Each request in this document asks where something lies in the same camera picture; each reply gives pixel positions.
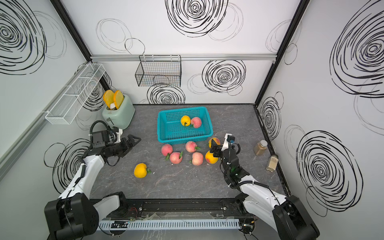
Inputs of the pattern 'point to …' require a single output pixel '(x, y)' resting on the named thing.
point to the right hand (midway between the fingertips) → (219, 141)
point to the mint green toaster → (119, 109)
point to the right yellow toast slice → (118, 98)
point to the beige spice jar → (272, 163)
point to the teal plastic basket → (182, 125)
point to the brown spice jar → (260, 147)
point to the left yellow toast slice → (108, 97)
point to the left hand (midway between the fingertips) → (135, 143)
